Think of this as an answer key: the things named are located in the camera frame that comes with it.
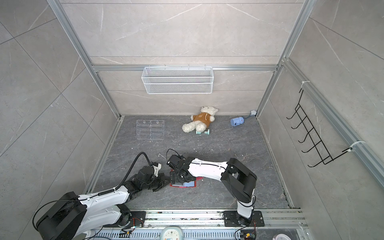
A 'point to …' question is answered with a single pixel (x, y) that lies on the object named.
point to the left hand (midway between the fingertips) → (173, 177)
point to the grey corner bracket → (253, 113)
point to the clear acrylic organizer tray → (150, 129)
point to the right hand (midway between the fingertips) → (179, 178)
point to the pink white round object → (281, 236)
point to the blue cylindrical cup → (237, 121)
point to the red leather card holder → (188, 184)
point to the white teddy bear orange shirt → (201, 121)
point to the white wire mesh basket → (178, 79)
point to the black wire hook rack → (312, 146)
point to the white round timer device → (171, 233)
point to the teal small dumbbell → (207, 132)
